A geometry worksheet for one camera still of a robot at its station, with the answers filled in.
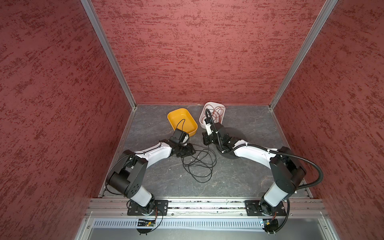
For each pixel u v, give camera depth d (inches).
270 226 28.1
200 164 35.3
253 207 29.2
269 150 19.7
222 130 26.1
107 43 33.4
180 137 28.6
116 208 29.8
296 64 37.3
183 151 30.5
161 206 29.2
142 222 28.6
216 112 44.9
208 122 30.0
